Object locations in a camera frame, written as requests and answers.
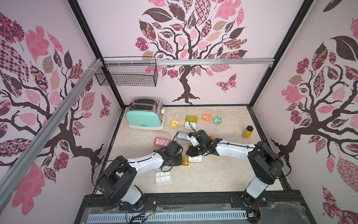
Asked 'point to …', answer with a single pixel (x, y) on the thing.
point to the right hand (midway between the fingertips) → (186, 152)
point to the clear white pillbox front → (163, 177)
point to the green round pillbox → (216, 120)
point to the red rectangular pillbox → (161, 139)
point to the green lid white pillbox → (196, 158)
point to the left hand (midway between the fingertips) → (181, 163)
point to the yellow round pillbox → (175, 123)
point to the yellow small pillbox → (185, 160)
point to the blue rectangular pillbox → (182, 136)
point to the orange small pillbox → (212, 137)
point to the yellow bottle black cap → (248, 132)
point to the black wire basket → (128, 71)
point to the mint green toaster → (146, 114)
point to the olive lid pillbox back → (193, 120)
